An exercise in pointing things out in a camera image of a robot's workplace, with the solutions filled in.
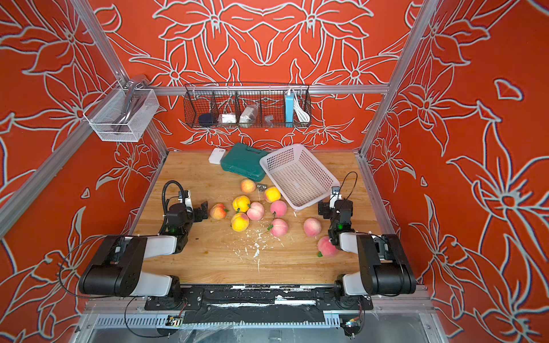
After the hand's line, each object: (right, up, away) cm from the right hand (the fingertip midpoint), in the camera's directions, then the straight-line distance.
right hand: (330, 197), depth 92 cm
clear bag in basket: (-36, +36, 0) cm, 51 cm away
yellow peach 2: (-39, -9, -5) cm, 41 cm away
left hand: (-60, -2, +1) cm, 60 cm away
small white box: (-57, +20, +23) cm, 64 cm away
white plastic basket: (-12, +8, +15) cm, 21 cm away
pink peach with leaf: (-23, -12, -7) cm, 26 cm away
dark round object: (-57, +36, +6) cm, 68 cm away
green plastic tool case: (-42, +17, +20) cm, 49 cm away
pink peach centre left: (-32, -6, -2) cm, 33 cm away
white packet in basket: (-45, +34, -5) cm, 56 cm away
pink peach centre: (-23, -4, -2) cm, 23 cm away
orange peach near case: (-37, +5, +7) cm, 38 cm away
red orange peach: (-49, -6, -2) cm, 50 cm away
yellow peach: (-39, -3, 0) cm, 39 cm away
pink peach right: (-9, -11, -7) cm, 16 cm away
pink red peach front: (-5, -18, -11) cm, 22 cm away
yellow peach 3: (-26, +1, +3) cm, 26 cm away
